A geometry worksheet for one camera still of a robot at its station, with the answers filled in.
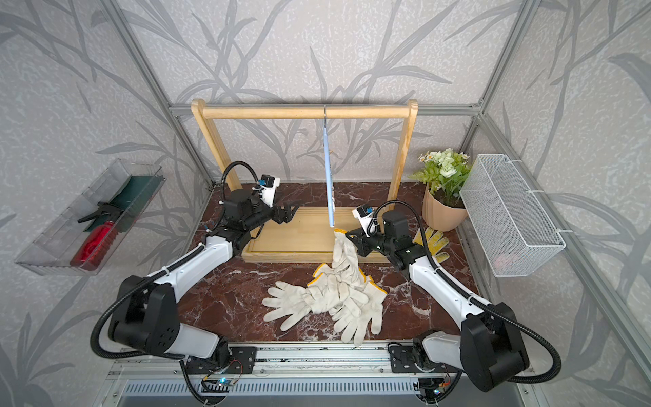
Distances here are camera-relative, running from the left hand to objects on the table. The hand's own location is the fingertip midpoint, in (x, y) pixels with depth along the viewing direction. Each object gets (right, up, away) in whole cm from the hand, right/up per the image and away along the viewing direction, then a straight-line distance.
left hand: (293, 197), depth 82 cm
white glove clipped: (+17, -20, +1) cm, 27 cm away
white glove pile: (+12, -31, +1) cm, 33 cm away
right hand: (+18, -11, -1) cm, 21 cm away
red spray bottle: (-42, -11, -22) cm, 49 cm away
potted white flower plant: (+50, +7, +3) cm, 51 cm away
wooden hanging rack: (+2, -14, +20) cm, 25 cm away
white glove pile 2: (+20, -39, -1) cm, 44 cm away
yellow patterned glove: (+53, -18, +18) cm, 59 cm away
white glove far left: (-1, -35, +3) cm, 35 cm away
